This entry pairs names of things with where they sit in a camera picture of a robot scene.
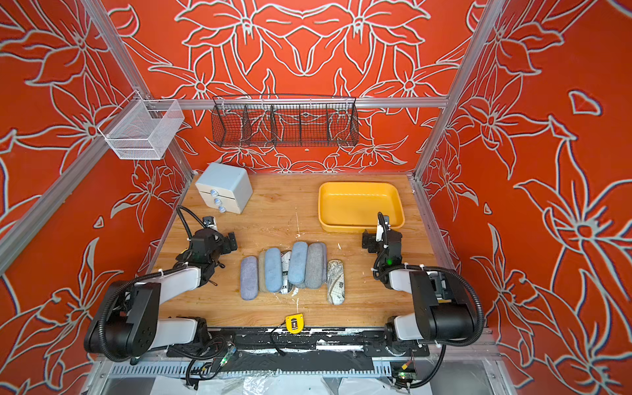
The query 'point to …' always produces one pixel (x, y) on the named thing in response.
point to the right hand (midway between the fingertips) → (380, 228)
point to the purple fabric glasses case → (249, 278)
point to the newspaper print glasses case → (286, 285)
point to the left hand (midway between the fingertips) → (221, 232)
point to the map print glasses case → (336, 281)
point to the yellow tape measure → (295, 323)
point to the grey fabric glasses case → (316, 266)
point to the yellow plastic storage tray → (354, 206)
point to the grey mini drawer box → (227, 188)
